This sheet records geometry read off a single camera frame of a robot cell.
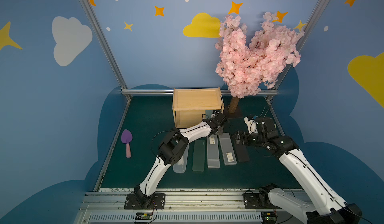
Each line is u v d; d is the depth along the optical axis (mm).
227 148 919
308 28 818
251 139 654
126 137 990
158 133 537
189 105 886
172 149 564
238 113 1116
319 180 425
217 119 785
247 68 682
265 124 561
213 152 910
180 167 845
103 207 747
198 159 867
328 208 382
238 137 676
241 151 907
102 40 860
